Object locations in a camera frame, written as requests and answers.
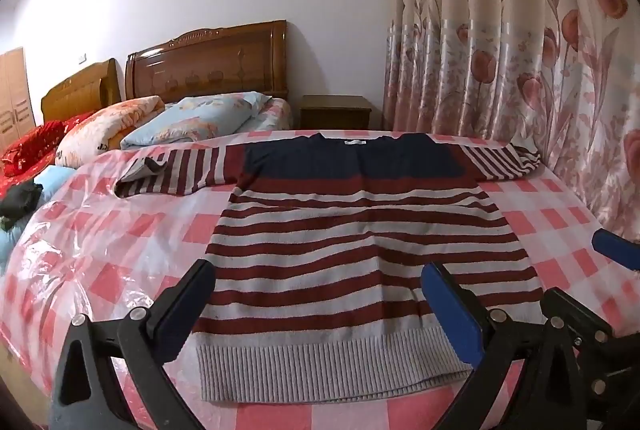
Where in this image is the wooden nightstand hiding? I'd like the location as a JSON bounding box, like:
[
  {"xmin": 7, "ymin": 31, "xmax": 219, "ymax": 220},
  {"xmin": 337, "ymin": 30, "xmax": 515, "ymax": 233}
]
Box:
[{"xmin": 299, "ymin": 95, "xmax": 374, "ymax": 131}]

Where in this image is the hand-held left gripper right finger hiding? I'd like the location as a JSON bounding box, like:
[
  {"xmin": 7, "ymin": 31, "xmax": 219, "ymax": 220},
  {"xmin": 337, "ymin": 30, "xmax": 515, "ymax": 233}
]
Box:
[{"xmin": 421, "ymin": 261, "xmax": 583, "ymax": 430}]

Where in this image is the red white striped sweater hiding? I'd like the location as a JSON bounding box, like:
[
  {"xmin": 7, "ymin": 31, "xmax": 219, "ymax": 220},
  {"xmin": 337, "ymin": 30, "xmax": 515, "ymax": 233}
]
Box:
[{"xmin": 115, "ymin": 133, "xmax": 543, "ymax": 404}]

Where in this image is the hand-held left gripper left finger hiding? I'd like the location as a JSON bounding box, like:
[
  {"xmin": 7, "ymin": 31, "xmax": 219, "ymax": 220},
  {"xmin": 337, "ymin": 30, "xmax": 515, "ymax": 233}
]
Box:
[{"xmin": 49, "ymin": 258, "xmax": 217, "ymax": 430}]

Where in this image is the light blue cloth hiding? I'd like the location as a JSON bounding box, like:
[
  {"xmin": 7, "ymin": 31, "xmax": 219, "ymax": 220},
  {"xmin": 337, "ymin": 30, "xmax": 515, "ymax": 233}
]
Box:
[{"xmin": 0, "ymin": 166, "xmax": 77, "ymax": 272}]

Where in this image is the wooden wardrobe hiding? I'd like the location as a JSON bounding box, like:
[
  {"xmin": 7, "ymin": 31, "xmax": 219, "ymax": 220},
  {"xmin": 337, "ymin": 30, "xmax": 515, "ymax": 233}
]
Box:
[{"xmin": 0, "ymin": 47, "xmax": 37, "ymax": 152}]

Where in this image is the floral tulip curtain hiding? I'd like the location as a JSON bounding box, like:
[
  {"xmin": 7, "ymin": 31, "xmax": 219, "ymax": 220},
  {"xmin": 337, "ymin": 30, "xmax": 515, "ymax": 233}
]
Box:
[{"xmin": 382, "ymin": 0, "xmax": 640, "ymax": 244}]

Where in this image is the dark cloth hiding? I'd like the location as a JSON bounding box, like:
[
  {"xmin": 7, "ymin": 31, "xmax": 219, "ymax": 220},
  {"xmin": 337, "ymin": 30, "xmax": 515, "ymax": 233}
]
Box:
[{"xmin": 0, "ymin": 182, "xmax": 42, "ymax": 231}]

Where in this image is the orange floral pillow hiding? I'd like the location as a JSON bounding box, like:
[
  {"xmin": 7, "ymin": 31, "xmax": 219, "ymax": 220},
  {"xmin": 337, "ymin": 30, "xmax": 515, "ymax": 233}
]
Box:
[{"xmin": 54, "ymin": 96, "xmax": 166, "ymax": 169}]

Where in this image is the large carved wooden headboard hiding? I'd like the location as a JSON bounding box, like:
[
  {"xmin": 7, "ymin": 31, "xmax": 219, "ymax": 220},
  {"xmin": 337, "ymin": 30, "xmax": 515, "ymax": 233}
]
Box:
[{"xmin": 125, "ymin": 20, "xmax": 290, "ymax": 104}]

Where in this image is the red blanket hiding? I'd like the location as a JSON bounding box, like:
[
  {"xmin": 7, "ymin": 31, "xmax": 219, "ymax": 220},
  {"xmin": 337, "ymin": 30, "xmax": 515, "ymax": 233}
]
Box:
[{"xmin": 0, "ymin": 111, "xmax": 99, "ymax": 179}]

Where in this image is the pink checked bed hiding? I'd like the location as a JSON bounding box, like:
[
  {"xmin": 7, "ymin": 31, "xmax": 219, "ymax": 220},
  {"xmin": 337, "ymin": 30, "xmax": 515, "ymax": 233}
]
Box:
[{"xmin": 0, "ymin": 97, "xmax": 640, "ymax": 430}]

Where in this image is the small plain wooden headboard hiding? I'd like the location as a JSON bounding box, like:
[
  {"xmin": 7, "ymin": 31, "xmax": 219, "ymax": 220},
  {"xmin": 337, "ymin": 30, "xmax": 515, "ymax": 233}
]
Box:
[{"xmin": 40, "ymin": 58, "xmax": 123, "ymax": 123}]

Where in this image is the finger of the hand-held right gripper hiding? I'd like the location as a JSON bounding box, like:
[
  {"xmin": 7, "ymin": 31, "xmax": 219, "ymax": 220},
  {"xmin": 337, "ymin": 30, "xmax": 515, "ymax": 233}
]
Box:
[
  {"xmin": 541, "ymin": 288, "xmax": 640, "ymax": 430},
  {"xmin": 591, "ymin": 229, "xmax": 640, "ymax": 272}
]

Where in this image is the light blue floral pillow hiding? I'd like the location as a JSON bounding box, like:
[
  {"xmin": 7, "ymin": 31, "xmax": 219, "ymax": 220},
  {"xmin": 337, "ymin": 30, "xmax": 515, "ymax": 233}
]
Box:
[{"xmin": 120, "ymin": 91, "xmax": 274, "ymax": 150}]

